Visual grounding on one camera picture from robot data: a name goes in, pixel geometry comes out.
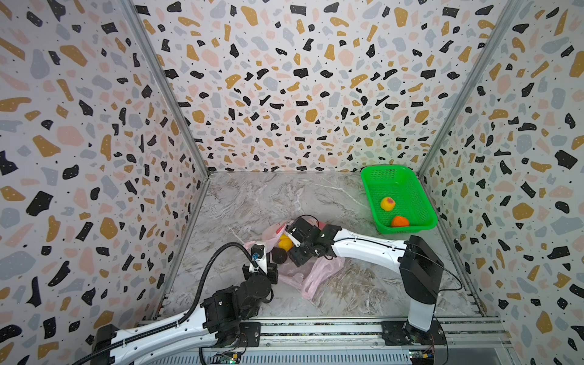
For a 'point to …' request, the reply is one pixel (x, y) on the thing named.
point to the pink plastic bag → (312, 275)
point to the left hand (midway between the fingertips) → (272, 250)
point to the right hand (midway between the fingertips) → (291, 249)
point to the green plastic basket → (397, 199)
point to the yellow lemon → (285, 242)
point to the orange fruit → (400, 221)
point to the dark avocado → (279, 255)
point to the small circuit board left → (227, 357)
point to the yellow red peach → (388, 204)
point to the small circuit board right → (421, 357)
